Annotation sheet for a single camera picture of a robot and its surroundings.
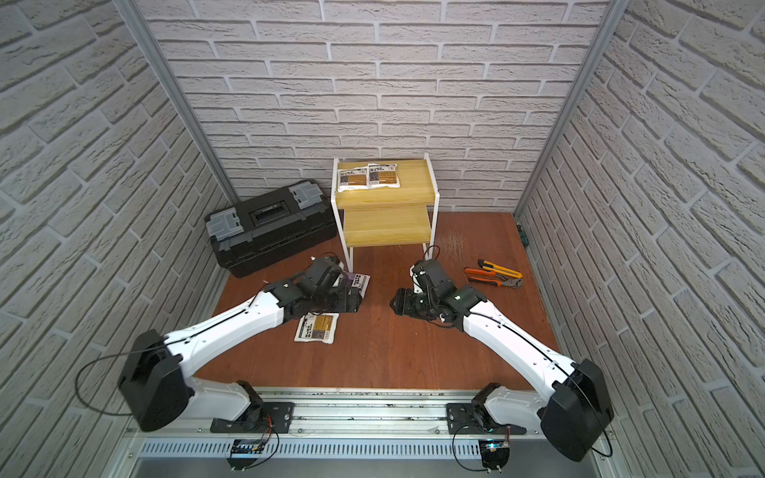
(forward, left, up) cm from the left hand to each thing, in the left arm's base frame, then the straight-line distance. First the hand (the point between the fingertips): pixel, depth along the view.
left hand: (353, 296), depth 82 cm
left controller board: (-34, +26, -16) cm, 45 cm away
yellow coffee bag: (-5, +12, -11) cm, 17 cm away
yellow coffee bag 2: (+25, 0, +22) cm, 33 cm away
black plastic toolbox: (+24, +28, +3) cm, 37 cm away
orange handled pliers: (+12, -49, -11) cm, 52 cm away
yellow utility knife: (+17, -50, -11) cm, 54 cm away
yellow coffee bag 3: (+27, -8, +22) cm, 36 cm away
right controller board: (-36, -36, -12) cm, 52 cm away
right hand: (-4, -14, +2) cm, 14 cm away
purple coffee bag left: (+13, 0, -13) cm, 18 cm away
